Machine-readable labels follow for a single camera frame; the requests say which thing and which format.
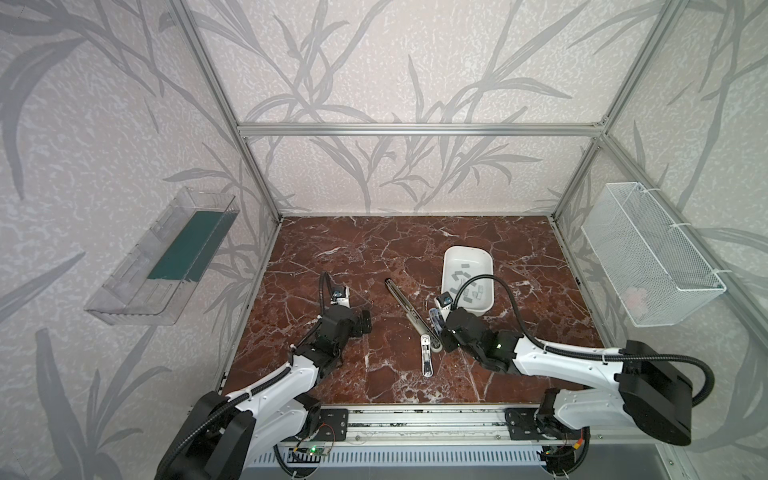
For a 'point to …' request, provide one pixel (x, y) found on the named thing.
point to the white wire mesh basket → (655, 272)
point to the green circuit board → (314, 451)
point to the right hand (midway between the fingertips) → (440, 312)
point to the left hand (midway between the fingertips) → (359, 299)
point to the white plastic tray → (459, 263)
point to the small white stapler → (427, 360)
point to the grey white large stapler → (415, 317)
